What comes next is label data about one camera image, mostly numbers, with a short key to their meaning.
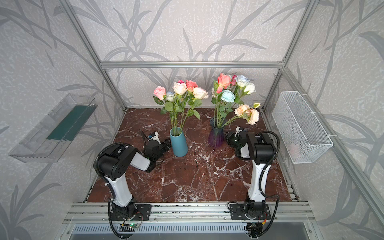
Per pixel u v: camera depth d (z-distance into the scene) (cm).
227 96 73
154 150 81
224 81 68
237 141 89
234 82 75
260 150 57
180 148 86
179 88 66
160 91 65
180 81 106
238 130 97
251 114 66
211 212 75
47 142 64
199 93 67
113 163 50
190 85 71
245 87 72
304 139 61
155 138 89
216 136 92
